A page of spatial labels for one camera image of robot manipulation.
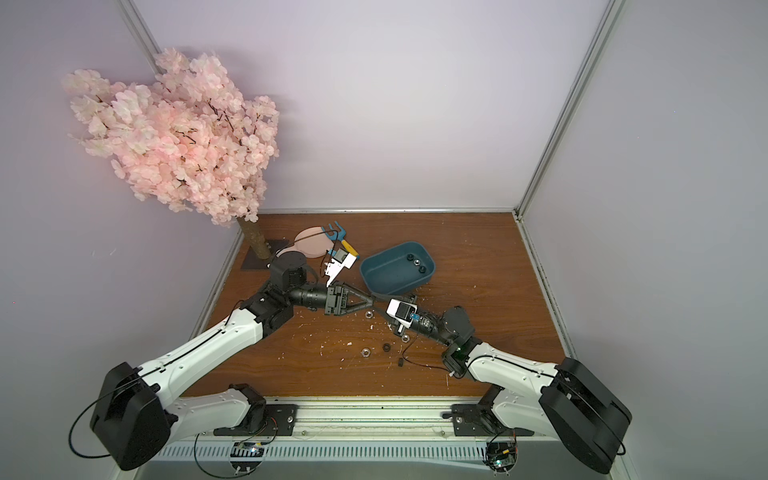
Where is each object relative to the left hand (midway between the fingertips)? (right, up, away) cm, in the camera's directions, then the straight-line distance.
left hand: (369, 308), depth 65 cm
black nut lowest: (+8, -20, +19) cm, 28 cm away
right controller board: (+31, -37, +5) cm, 49 cm away
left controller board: (-31, -37, +8) cm, 49 cm away
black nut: (+11, +9, +41) cm, 43 cm away
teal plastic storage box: (+7, +4, +39) cm, 40 cm away
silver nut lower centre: (-2, -17, +19) cm, 25 cm away
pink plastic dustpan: (-26, +14, +49) cm, 58 cm away
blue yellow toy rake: (-16, +17, +49) cm, 55 cm away
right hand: (+2, +3, +2) cm, 4 cm away
